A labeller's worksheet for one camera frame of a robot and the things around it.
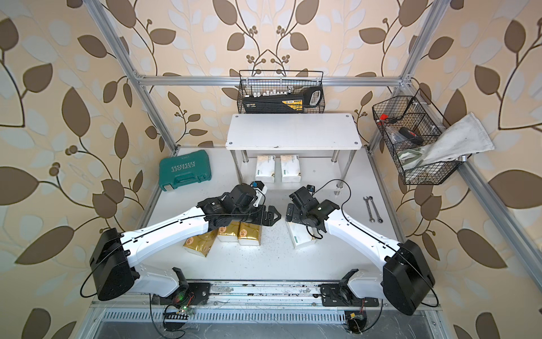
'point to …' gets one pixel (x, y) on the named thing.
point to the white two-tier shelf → (326, 142)
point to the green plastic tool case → (185, 169)
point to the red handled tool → (384, 118)
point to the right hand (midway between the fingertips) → (298, 215)
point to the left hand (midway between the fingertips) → (274, 216)
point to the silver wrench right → (379, 220)
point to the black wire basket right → (411, 123)
